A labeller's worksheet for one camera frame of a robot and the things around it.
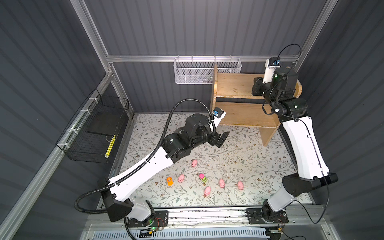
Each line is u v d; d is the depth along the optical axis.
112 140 0.71
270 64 0.53
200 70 0.99
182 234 0.77
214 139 0.56
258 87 0.58
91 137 0.72
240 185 0.83
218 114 0.51
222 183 0.83
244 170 0.91
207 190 0.81
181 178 0.85
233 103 0.99
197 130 0.45
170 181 0.84
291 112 0.43
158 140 0.45
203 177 0.85
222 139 0.56
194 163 0.91
